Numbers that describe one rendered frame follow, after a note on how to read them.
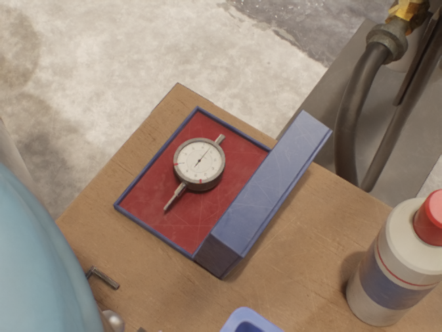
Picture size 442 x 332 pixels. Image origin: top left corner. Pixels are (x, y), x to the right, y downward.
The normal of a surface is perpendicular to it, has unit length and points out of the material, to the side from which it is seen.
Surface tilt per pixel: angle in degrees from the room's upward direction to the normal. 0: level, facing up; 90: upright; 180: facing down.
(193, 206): 0
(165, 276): 0
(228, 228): 12
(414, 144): 0
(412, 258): 42
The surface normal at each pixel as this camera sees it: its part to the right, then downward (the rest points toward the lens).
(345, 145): -0.07, 0.36
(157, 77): 0.00, -0.47
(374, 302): -0.65, 0.68
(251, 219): 0.18, -0.35
